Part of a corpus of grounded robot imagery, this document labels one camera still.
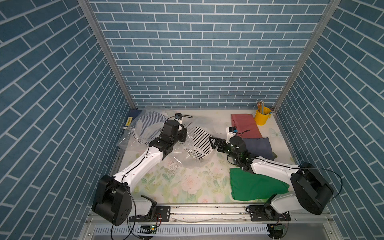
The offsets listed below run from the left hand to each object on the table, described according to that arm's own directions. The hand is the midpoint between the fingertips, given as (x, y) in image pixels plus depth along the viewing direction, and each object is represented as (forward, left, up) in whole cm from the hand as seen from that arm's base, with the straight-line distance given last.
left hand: (187, 128), depth 84 cm
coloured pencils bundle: (+24, -51, -5) cm, 56 cm away
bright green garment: (-26, -33, -17) cm, 45 cm away
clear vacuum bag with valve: (-7, +6, -19) cm, 21 cm away
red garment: (+19, -43, -20) cm, 51 cm away
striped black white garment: (-8, -9, -5) cm, 13 cm away
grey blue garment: (-3, -45, -14) cm, 48 cm away
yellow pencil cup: (+21, -53, -14) cm, 59 cm away
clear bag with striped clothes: (+17, +32, -18) cm, 40 cm away
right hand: (-4, -17, -5) cm, 18 cm away
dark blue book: (+29, +45, -19) cm, 56 cm away
